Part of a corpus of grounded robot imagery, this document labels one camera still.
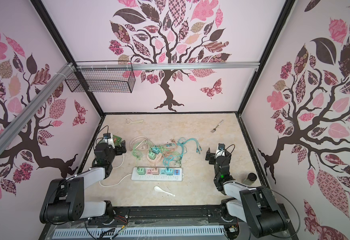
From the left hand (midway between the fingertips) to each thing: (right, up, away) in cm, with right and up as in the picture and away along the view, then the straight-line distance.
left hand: (118, 142), depth 91 cm
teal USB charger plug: (+23, -5, -1) cm, 24 cm away
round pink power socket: (+24, -11, +1) cm, 27 cm away
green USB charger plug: (+21, -8, -2) cm, 23 cm away
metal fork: (+65, +8, +19) cm, 68 cm away
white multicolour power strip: (+25, -18, -6) cm, 31 cm away
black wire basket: (-5, +43, +4) cm, 43 cm away
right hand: (+62, -3, -3) cm, 62 cm away
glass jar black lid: (+77, -17, -14) cm, 80 cm away
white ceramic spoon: (+25, -25, -8) cm, 37 cm away
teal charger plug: (+33, -15, -10) cm, 37 cm away
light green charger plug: (+17, -15, -8) cm, 24 cm away
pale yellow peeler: (+3, +14, +24) cm, 28 cm away
